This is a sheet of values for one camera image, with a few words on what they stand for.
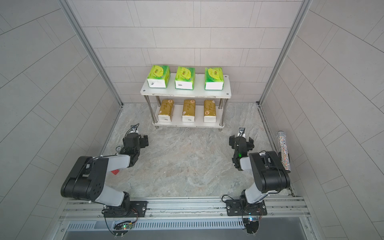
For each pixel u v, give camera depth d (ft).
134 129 2.58
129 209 2.19
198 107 3.44
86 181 1.42
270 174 1.48
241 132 2.53
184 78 2.47
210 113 3.08
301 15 2.41
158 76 2.48
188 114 3.08
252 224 2.23
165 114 3.08
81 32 2.59
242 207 2.11
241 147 2.32
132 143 2.27
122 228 2.15
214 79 2.46
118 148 2.85
